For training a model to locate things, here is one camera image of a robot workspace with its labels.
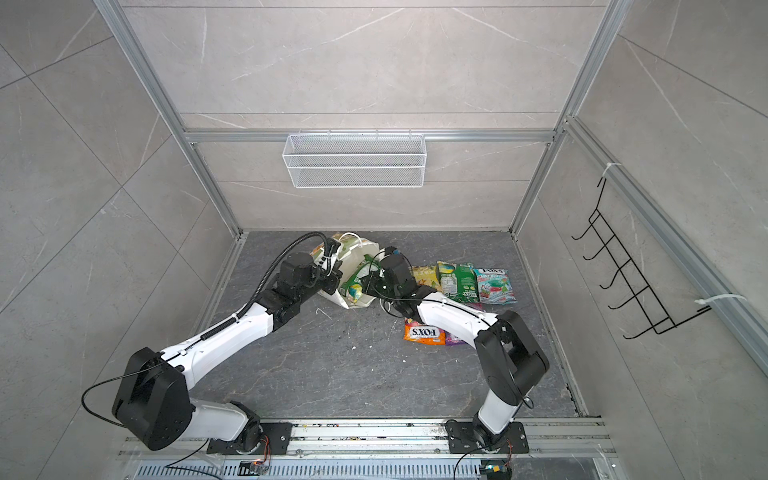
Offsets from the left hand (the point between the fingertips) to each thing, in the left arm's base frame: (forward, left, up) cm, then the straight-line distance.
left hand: (338, 254), depth 82 cm
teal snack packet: (+1, -51, -20) cm, 54 cm away
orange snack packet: (-15, -24, -21) cm, 35 cm away
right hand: (-3, -6, -8) cm, 10 cm away
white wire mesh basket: (+36, -4, +6) cm, 37 cm away
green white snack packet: (-5, -3, -10) cm, 11 cm away
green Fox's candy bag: (+3, -39, -20) cm, 43 cm away
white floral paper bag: (+2, -4, +1) cm, 5 cm away
